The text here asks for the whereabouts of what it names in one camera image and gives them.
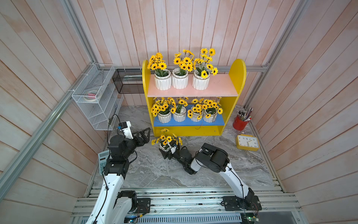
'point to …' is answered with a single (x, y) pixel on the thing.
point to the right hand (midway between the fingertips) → (164, 144)
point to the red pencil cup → (240, 122)
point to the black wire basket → (128, 80)
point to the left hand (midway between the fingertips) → (145, 132)
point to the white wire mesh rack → (101, 113)
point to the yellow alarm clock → (250, 143)
